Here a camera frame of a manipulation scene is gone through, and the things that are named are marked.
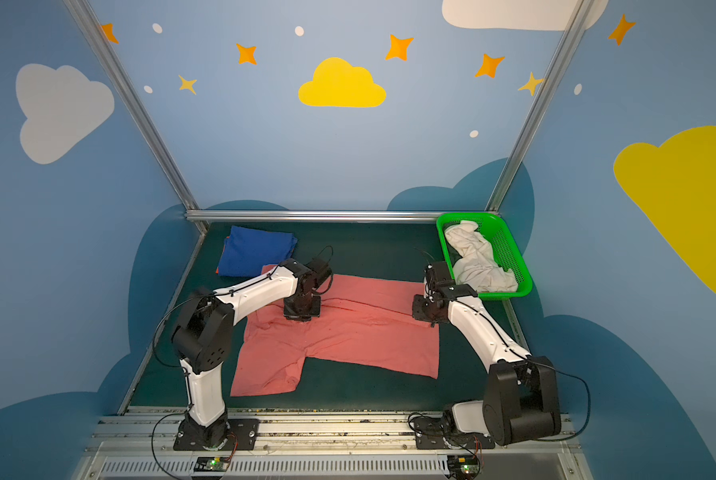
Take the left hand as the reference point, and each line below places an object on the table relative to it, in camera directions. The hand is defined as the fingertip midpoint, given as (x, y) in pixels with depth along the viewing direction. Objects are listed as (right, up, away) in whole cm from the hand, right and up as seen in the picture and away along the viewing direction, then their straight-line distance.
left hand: (313, 319), depth 91 cm
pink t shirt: (+15, -2, +5) cm, 16 cm away
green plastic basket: (+68, +21, +16) cm, 73 cm away
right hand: (+34, +4, -3) cm, 34 cm away
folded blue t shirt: (-29, +22, +22) cm, 42 cm away
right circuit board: (+40, -32, -19) cm, 54 cm away
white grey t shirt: (+56, +16, +13) cm, 60 cm away
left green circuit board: (-21, -31, -20) cm, 42 cm away
